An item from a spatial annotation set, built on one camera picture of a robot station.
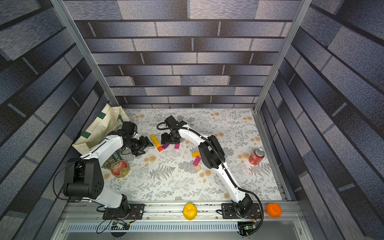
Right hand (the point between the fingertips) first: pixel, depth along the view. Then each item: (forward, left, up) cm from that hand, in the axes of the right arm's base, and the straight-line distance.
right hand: (166, 141), depth 99 cm
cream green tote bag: (+7, +35, +14) cm, 38 cm away
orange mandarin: (-40, -59, +2) cm, 71 cm away
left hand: (-8, +7, +8) cm, 13 cm away
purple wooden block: (-3, -1, +1) cm, 4 cm away
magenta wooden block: (-4, -8, 0) cm, 9 cm away
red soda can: (-14, -55, +6) cm, 57 cm away
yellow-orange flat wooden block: (-8, -20, -2) cm, 22 cm away
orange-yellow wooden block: (+1, +7, -1) cm, 7 cm away
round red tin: (-20, +24, +2) cm, 31 cm away
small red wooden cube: (-5, +4, -1) cm, 6 cm away
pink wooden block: (-13, -21, -2) cm, 25 cm away
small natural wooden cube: (-18, -22, -1) cm, 29 cm away
